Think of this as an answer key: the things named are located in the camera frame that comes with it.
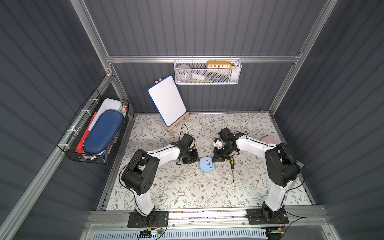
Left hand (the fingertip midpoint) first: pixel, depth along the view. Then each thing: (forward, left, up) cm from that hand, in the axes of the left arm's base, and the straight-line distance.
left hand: (200, 160), depth 91 cm
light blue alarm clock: (-3, -4, +1) cm, 5 cm away
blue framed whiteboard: (+30, +21, +25) cm, 44 cm away
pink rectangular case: (+17, -49, -2) cm, 52 cm away
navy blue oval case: (0, +45, +30) cm, 54 cm away
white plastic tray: (+17, +49, +32) cm, 61 cm away
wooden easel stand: (+23, +21, +5) cm, 31 cm away
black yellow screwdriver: (-3, -20, -2) cm, 20 cm away
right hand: (0, -9, +2) cm, 9 cm away
